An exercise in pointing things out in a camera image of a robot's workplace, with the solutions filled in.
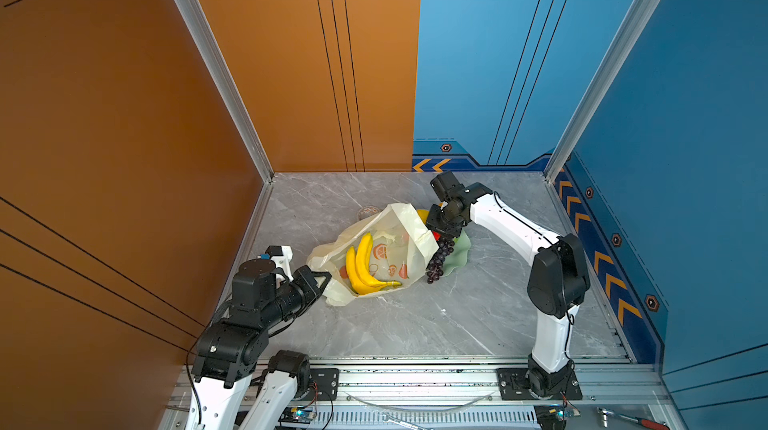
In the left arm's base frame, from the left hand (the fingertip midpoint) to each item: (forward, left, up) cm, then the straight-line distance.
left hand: (333, 271), depth 65 cm
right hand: (+22, -23, -14) cm, 35 cm away
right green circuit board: (-23, -52, -27) cm, 63 cm away
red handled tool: (-25, -73, -25) cm, 81 cm away
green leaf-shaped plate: (+17, -34, -22) cm, 44 cm away
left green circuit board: (-24, +9, -27) cm, 37 cm away
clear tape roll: (+36, -3, -25) cm, 44 cm away
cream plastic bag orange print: (+18, -16, -19) cm, 30 cm away
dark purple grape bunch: (+11, -25, -19) cm, 33 cm away
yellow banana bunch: (+10, -3, -20) cm, 23 cm away
